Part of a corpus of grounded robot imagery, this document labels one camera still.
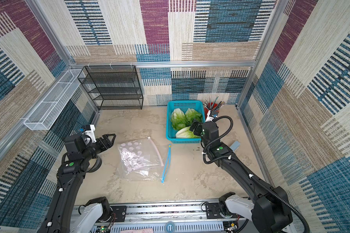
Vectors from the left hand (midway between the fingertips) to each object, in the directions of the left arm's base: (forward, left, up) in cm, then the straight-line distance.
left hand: (111, 137), depth 77 cm
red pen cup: (+34, -60, -12) cm, 69 cm away
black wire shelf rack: (+46, +12, -3) cm, 48 cm away
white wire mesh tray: (+4, +30, +11) cm, 32 cm away
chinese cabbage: (+23, -36, -13) cm, 44 cm away
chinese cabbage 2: (+25, -44, -12) cm, 52 cm away
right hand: (+7, -48, +1) cm, 48 cm away
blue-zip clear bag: (+3, -26, -21) cm, 33 cm away
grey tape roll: (-8, +12, -18) cm, 23 cm away
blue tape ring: (-37, -30, -23) cm, 53 cm away
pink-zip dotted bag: (-6, -12, -14) cm, 19 cm away
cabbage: (+12, -40, -14) cm, 44 cm away
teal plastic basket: (+38, -41, -14) cm, 57 cm away
